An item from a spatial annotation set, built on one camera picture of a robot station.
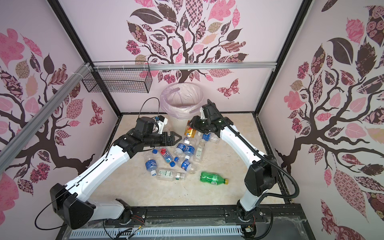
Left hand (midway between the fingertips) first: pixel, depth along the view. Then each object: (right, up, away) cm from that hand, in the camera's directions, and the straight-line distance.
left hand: (175, 140), depth 74 cm
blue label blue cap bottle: (0, -7, +20) cm, 22 cm away
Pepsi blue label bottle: (+5, -16, +12) cm, 20 cm away
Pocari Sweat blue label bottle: (-16, -14, +12) cm, 25 cm away
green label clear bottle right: (+13, -8, +18) cm, 24 cm away
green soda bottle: (+20, -22, +7) cm, 30 cm away
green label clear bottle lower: (-6, -20, +8) cm, 22 cm away
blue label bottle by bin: (+21, 0, +29) cm, 35 cm away
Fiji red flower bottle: (-9, -10, +17) cm, 21 cm away
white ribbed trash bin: (-3, +9, +19) cm, 22 cm away
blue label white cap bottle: (+6, -8, +18) cm, 21 cm away
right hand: (+8, +10, +7) cm, 14 cm away
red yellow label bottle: (+7, +5, +4) cm, 9 cm away
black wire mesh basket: (-39, +40, +21) cm, 59 cm away
